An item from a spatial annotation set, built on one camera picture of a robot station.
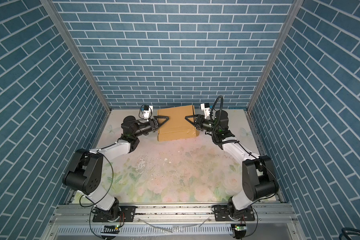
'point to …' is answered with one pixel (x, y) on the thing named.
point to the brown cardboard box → (177, 127)
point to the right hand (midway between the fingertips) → (184, 118)
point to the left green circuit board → (111, 229)
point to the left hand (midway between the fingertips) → (168, 122)
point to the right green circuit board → (240, 228)
